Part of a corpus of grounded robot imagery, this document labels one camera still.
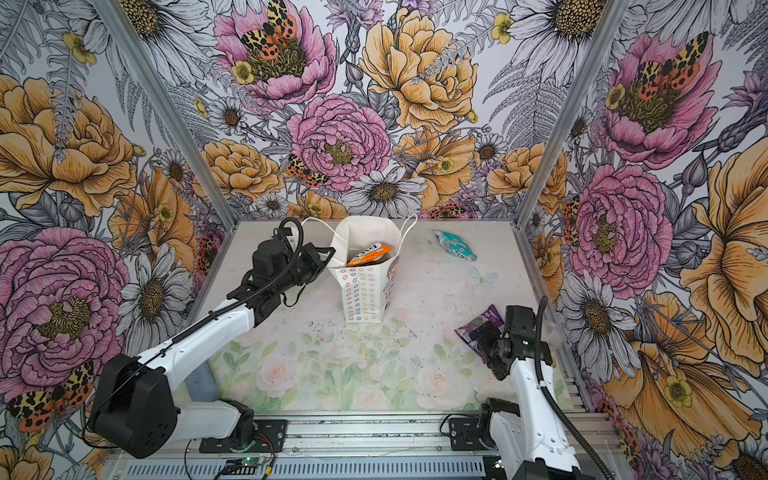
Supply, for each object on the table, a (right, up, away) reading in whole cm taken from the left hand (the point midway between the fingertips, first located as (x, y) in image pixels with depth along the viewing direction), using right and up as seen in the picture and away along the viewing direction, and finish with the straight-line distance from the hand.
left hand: (337, 257), depth 81 cm
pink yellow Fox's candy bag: (+9, +1, +5) cm, 10 cm away
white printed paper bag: (+7, -9, +2) cm, 12 cm away
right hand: (+37, -26, 0) cm, 45 cm away
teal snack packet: (+36, +4, +22) cm, 42 cm away
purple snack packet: (+45, -18, +13) cm, 50 cm away
